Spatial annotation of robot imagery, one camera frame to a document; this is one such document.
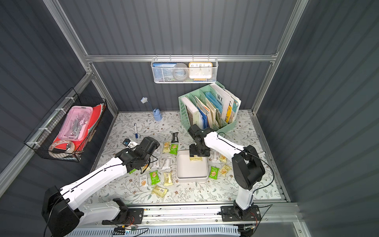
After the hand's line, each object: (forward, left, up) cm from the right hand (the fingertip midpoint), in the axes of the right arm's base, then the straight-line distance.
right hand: (199, 154), depth 88 cm
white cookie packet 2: (+1, -11, -7) cm, 13 cm away
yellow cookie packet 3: (-20, +22, -6) cm, 30 cm away
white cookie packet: (-3, +19, -6) cm, 21 cm away
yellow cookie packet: (-16, +25, +17) cm, 34 cm away
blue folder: (+15, -4, +14) cm, 21 cm away
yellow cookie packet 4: (0, -16, -6) cm, 17 cm away
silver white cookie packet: (-14, +33, -6) cm, 36 cm away
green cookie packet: (+7, +16, -6) cm, 19 cm away
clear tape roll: (-9, +59, +21) cm, 63 cm away
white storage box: (-5, +5, -11) cm, 13 cm away
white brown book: (+17, +3, +19) cm, 26 cm away
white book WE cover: (+33, -16, +17) cm, 40 cm away
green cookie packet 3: (-13, +26, -6) cm, 30 cm away
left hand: (-1, +27, +10) cm, 29 cm away
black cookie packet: (+15, +17, -6) cm, 23 cm away
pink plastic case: (+2, +62, +24) cm, 67 cm away
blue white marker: (+20, +45, -7) cm, 50 cm away
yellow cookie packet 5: (-7, -16, -7) cm, 19 cm away
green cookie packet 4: (-9, -9, -6) cm, 14 cm away
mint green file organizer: (+23, -9, +17) cm, 30 cm away
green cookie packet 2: (-21, +27, +25) cm, 42 cm away
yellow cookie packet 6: (-1, +2, -5) cm, 5 cm away
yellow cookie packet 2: (-13, +18, -6) cm, 23 cm away
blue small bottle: (+33, +31, +2) cm, 46 cm away
